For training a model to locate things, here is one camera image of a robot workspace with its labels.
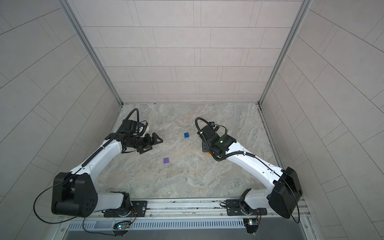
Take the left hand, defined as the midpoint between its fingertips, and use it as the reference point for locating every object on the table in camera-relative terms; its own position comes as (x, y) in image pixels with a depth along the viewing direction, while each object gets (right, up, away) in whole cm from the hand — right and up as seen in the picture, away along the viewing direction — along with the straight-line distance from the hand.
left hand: (161, 141), depth 82 cm
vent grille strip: (-21, -37, -13) cm, 44 cm away
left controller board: (-13, -34, -18) cm, 40 cm away
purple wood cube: (+1, -12, +6) cm, 13 cm away
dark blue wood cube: (+13, +1, +16) cm, 21 cm away
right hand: (+25, -2, -2) cm, 25 cm away
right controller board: (+45, -36, -14) cm, 59 cm away
